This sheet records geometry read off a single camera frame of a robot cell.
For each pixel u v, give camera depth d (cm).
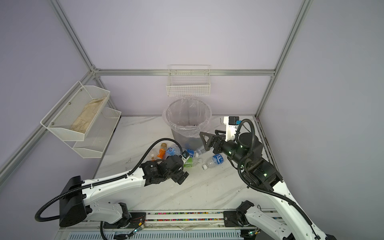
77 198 40
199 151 96
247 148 42
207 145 52
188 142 95
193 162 89
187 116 102
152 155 96
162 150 93
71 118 77
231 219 73
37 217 38
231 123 50
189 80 95
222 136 51
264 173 42
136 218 74
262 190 40
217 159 90
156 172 55
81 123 75
